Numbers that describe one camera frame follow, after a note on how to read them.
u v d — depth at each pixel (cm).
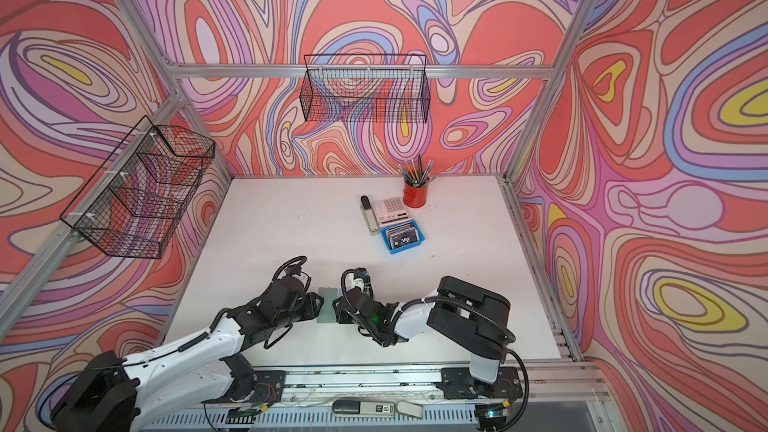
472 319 47
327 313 85
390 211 107
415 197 109
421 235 99
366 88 97
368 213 104
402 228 99
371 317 67
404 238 98
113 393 40
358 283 79
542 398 73
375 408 67
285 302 66
